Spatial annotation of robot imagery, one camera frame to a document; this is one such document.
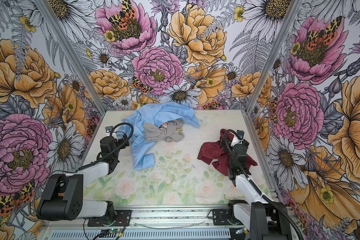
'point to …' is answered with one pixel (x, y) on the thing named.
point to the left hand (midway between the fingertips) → (117, 139)
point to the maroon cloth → (209, 151)
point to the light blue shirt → (154, 114)
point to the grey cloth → (168, 133)
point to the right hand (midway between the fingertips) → (231, 139)
